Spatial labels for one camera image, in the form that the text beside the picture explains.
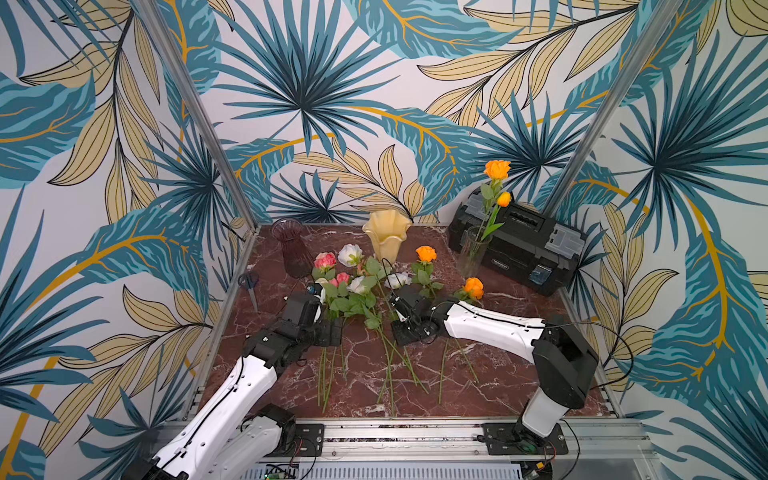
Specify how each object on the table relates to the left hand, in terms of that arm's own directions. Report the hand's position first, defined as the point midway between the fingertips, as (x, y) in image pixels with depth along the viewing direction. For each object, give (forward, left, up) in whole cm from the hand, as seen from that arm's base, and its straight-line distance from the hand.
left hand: (325, 328), depth 79 cm
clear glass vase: (+29, -44, -1) cm, 53 cm away
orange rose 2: (+27, -29, -10) cm, 41 cm away
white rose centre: (+17, -7, -6) cm, 19 cm away
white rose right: (+21, -18, -8) cm, 29 cm away
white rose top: (+27, -4, -2) cm, 27 cm away
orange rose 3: (+19, -45, -8) cm, 49 cm away
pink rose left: (+27, +5, -9) cm, 29 cm away
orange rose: (+39, -46, +23) cm, 65 cm away
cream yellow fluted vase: (+33, -16, +3) cm, 37 cm away
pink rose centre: (+22, -1, -9) cm, 24 cm away
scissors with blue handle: (+23, +31, -13) cm, 40 cm away
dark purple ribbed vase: (+26, +13, -5) cm, 29 cm away
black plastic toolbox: (+28, -60, +4) cm, 66 cm away
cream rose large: (+20, +4, -8) cm, 22 cm away
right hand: (+2, -19, -7) cm, 21 cm away
